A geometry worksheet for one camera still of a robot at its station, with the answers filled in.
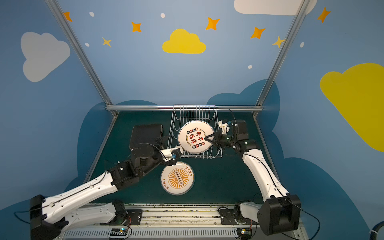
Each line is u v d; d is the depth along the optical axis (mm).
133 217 739
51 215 391
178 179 858
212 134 743
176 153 551
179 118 1163
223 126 731
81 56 860
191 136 782
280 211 403
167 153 604
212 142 725
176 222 734
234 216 735
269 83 1015
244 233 733
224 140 665
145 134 1044
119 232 732
